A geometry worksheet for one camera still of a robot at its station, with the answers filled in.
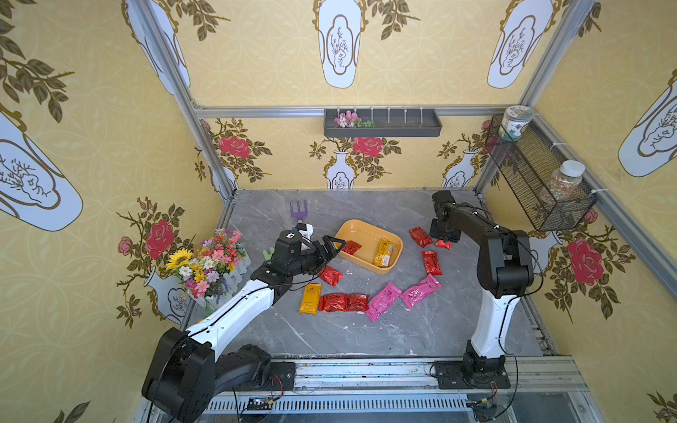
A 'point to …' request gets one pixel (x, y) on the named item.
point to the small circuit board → (259, 405)
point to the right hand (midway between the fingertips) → (451, 234)
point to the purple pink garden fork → (300, 214)
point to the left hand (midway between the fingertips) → (331, 247)
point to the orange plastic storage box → (366, 234)
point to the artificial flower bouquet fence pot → (211, 271)
